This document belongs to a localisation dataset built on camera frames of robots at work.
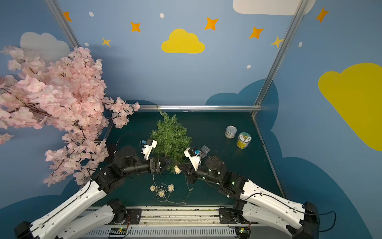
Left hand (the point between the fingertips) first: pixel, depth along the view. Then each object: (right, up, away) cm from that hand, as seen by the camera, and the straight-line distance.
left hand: (169, 159), depth 67 cm
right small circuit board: (+36, -38, +6) cm, 52 cm away
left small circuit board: (-27, -37, +6) cm, 46 cm away
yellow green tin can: (+44, +6, +28) cm, 53 cm away
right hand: (+6, -1, -1) cm, 6 cm away
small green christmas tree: (+1, +9, +3) cm, 9 cm away
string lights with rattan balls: (-6, -21, +14) cm, 26 cm away
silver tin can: (+38, +12, +37) cm, 54 cm away
